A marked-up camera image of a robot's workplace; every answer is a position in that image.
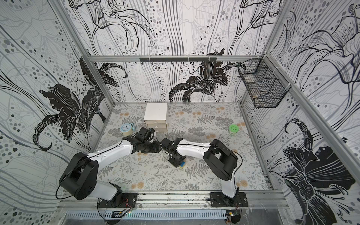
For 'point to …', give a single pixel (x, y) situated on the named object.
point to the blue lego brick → (182, 163)
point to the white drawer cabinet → (155, 116)
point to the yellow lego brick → (182, 167)
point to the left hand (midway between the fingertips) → (159, 151)
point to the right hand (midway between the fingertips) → (179, 160)
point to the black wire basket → (266, 85)
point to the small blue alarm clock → (127, 129)
